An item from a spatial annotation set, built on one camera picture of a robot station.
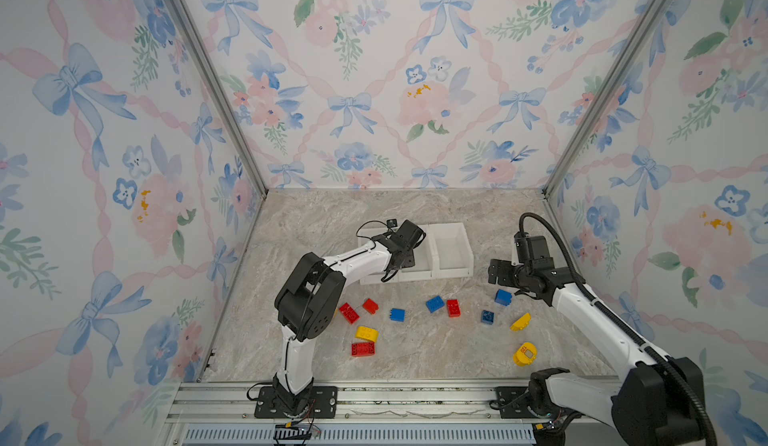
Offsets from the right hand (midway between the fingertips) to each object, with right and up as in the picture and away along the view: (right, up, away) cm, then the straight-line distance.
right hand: (505, 269), depth 86 cm
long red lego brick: (-45, -13, +1) cm, 47 cm away
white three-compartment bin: (-15, +3, +15) cm, 21 cm away
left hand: (-28, +3, +9) cm, 30 cm away
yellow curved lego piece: (+4, -15, -1) cm, 16 cm away
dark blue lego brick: (-5, -14, +1) cm, 15 cm away
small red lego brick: (-39, -12, +4) cm, 41 cm away
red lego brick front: (-40, -21, -5) cm, 46 cm away
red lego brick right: (-14, -12, +2) cm, 19 cm away
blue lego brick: (-31, -14, +2) cm, 34 cm away
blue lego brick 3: (+1, -9, +4) cm, 10 cm away
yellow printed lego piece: (+3, -22, -7) cm, 23 cm away
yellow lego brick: (-39, -18, -3) cm, 43 cm away
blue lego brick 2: (-20, -11, +4) cm, 23 cm away
